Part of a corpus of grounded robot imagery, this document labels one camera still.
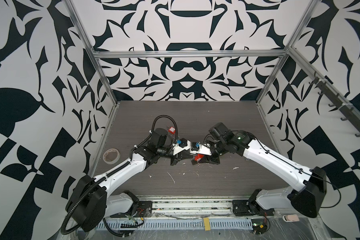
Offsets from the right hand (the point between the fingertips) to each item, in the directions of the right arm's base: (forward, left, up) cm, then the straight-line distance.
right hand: (199, 155), depth 73 cm
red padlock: (-2, +1, +2) cm, 3 cm away
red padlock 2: (+26, +15, -16) cm, 34 cm away
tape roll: (+8, +52, -17) cm, 55 cm away
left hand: (+1, +3, +1) cm, 4 cm away
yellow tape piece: (-26, -2, -17) cm, 31 cm away
